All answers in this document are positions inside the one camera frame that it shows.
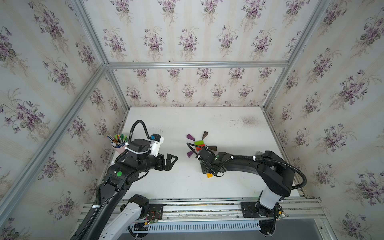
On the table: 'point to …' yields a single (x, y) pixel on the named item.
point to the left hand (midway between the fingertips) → (170, 157)
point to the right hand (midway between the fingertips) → (207, 167)
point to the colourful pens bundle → (118, 139)
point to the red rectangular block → (198, 149)
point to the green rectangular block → (199, 143)
